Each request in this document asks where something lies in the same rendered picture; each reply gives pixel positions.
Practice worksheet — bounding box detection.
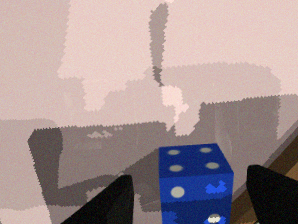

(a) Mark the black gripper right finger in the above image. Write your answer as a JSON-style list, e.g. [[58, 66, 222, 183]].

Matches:
[[246, 165, 298, 224]]

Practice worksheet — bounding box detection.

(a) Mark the blue die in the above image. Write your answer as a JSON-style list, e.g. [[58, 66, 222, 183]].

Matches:
[[160, 144, 234, 224]]

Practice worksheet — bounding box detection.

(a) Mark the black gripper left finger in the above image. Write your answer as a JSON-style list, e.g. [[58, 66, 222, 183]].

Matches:
[[60, 175, 134, 224]]

